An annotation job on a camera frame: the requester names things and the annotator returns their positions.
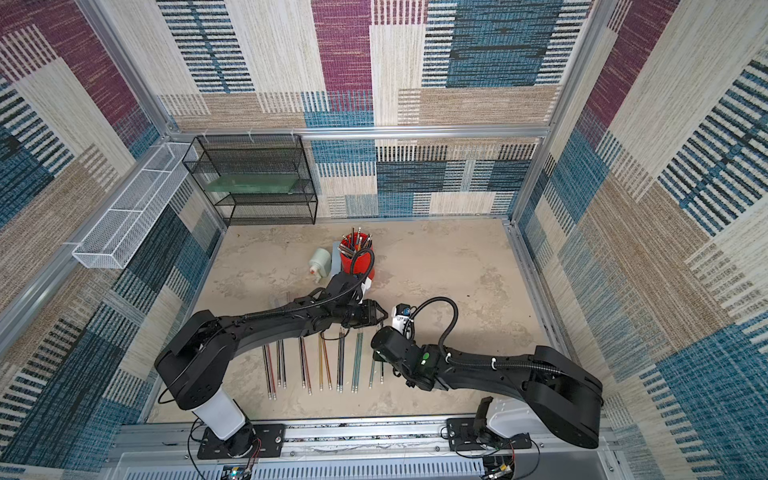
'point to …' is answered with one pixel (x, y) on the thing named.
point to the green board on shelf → (252, 184)
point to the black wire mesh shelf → (258, 154)
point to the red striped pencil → (274, 396)
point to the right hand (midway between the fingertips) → (383, 342)
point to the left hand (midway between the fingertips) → (387, 317)
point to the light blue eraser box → (335, 258)
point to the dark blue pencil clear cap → (341, 355)
